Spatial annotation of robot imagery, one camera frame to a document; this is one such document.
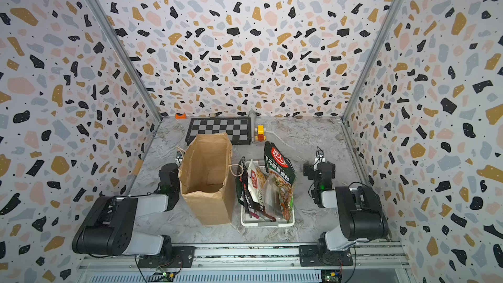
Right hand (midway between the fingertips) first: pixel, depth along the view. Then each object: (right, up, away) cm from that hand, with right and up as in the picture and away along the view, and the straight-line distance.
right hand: (320, 161), depth 94 cm
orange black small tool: (-81, +25, +30) cm, 90 cm away
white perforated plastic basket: (-34, -23, -12) cm, 43 cm away
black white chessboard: (-42, +17, +19) cm, 48 cm away
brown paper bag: (-55, -9, +1) cm, 56 cm away
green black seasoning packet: (-21, +1, -12) cm, 25 cm away
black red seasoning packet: (-31, -14, -23) cm, 41 cm away
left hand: (-62, -1, -2) cm, 62 cm away
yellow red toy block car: (-29, +14, +15) cm, 36 cm away
